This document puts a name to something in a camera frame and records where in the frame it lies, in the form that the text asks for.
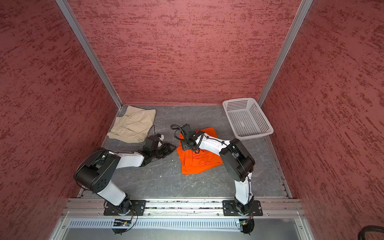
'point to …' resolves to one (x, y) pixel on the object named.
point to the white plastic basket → (246, 118)
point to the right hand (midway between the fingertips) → (187, 146)
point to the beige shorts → (134, 126)
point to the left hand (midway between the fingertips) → (174, 151)
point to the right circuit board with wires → (247, 224)
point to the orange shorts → (191, 162)
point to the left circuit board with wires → (119, 222)
